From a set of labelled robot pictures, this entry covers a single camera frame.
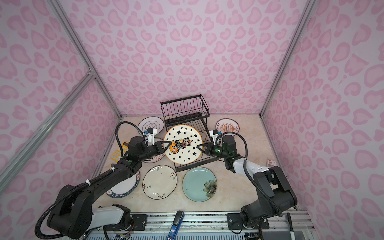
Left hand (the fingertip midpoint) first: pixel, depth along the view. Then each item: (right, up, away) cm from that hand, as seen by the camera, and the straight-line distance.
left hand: (172, 141), depth 80 cm
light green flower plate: (+15, -25, +4) cm, 29 cm away
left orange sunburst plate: (-11, -12, +15) cm, 22 cm away
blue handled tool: (+4, -36, -11) cm, 38 cm away
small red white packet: (+59, -14, +10) cm, 61 cm away
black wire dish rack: (+10, +19, +17) cm, 27 cm away
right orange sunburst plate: (+35, +9, +33) cm, 50 cm away
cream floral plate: (-8, -23, +5) cm, 25 cm away
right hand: (+14, -3, 0) cm, 14 cm away
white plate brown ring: (-22, +12, +35) cm, 43 cm away
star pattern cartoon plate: (+6, -4, +2) cm, 8 cm away
